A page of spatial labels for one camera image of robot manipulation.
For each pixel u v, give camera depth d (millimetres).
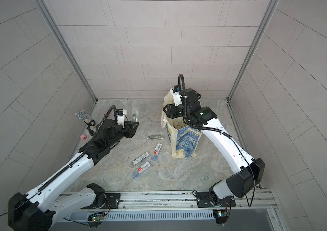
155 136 937
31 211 360
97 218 642
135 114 738
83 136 913
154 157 855
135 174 788
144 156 849
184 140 787
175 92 619
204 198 709
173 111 630
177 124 999
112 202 704
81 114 708
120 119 645
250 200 377
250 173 385
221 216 680
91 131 822
